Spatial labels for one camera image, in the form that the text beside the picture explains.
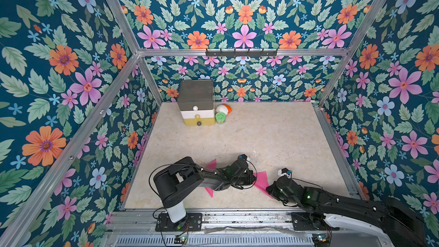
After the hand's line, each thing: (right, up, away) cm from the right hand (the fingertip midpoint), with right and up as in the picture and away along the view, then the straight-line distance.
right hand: (264, 191), depth 82 cm
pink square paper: (-27, +10, +10) cm, 30 cm away
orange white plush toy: (-21, +42, +29) cm, 55 cm away
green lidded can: (-23, +36, +24) cm, 48 cm away
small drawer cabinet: (-36, +44, +12) cm, 58 cm away
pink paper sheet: (-1, +2, +4) cm, 5 cm away
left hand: (-2, +5, +3) cm, 6 cm away
